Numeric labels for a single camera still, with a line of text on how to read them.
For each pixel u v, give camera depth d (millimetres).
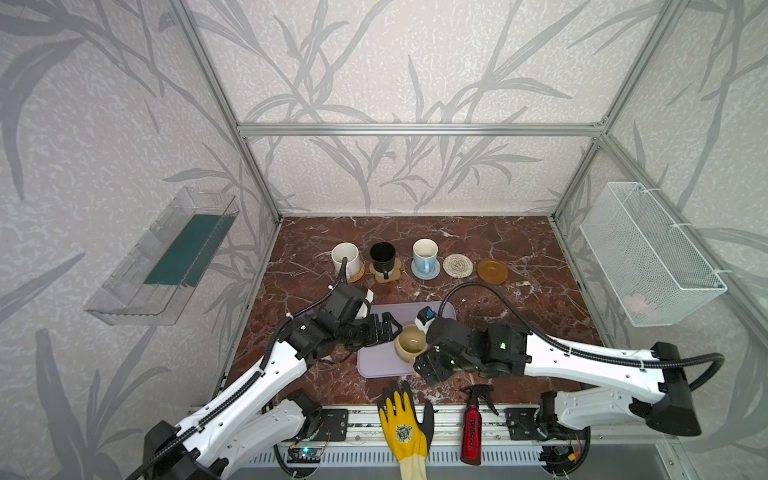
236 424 426
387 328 653
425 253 990
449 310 937
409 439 706
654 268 631
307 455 717
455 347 518
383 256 963
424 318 637
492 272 1042
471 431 696
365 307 596
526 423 737
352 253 987
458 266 1050
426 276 1014
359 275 1019
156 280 631
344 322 573
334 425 733
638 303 723
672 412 386
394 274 1019
